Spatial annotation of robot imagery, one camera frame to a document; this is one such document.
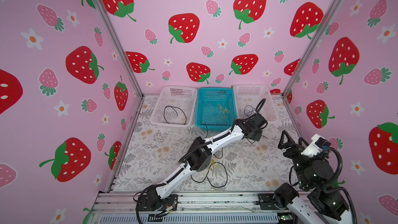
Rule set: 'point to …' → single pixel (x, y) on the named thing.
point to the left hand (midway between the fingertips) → (259, 135)
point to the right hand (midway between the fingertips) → (290, 135)
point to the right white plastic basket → (246, 98)
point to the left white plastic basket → (176, 107)
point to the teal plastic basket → (216, 109)
